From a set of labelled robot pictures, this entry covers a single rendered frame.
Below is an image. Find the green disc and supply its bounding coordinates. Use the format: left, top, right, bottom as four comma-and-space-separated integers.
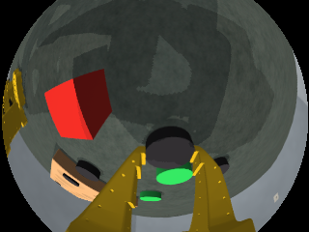
140, 190, 161, 201
156, 162, 193, 185

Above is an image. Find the red block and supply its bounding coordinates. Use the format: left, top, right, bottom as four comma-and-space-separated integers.
44, 69, 112, 140

